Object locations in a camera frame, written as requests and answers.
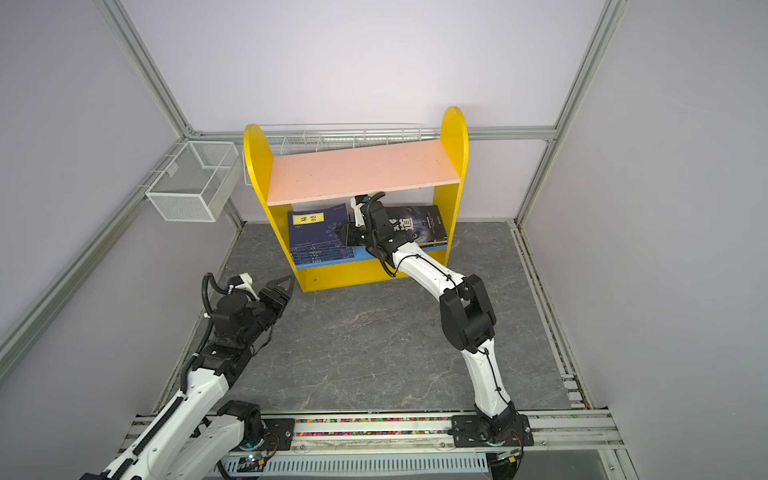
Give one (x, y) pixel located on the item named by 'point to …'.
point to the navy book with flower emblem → (313, 236)
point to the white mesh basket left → (195, 181)
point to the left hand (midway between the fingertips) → (295, 285)
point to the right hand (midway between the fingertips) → (340, 230)
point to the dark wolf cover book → (422, 225)
